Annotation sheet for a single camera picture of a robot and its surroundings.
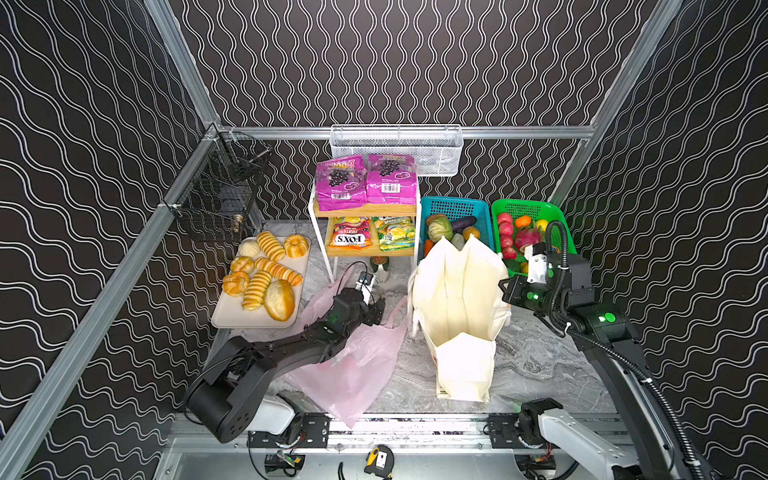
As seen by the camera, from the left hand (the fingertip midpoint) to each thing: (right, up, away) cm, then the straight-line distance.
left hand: (381, 297), depth 87 cm
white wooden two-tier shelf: (-15, +21, -8) cm, 27 cm away
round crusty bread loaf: (-32, -1, +5) cm, 32 cm away
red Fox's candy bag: (-9, +19, +5) cm, 22 cm away
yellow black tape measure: (0, -35, -18) cm, 40 cm away
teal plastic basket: (+28, +31, +30) cm, 51 cm away
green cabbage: (+20, +22, +19) cm, 36 cm away
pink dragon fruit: (+51, +19, +20) cm, 58 cm away
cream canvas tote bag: (+24, -3, +8) cm, 26 cm away
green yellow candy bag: (+4, +19, +5) cm, 20 cm away
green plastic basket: (+60, +30, +30) cm, 73 cm away
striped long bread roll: (-41, +1, +10) cm, 43 cm away
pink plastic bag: (-7, -20, -7) cm, 23 cm away
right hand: (+29, +6, -15) cm, 34 cm away
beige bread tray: (-49, -6, +10) cm, 50 cm away
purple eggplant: (+29, +23, +26) cm, 46 cm away
